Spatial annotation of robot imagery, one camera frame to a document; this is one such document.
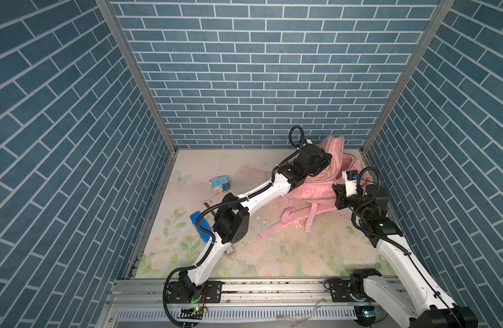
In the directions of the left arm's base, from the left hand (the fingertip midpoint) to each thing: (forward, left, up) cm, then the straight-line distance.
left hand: (341, 156), depth 79 cm
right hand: (-9, +2, -8) cm, 12 cm away
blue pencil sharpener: (+5, +51, -25) cm, 57 cm away
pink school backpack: (-8, +8, -14) cm, 19 cm away
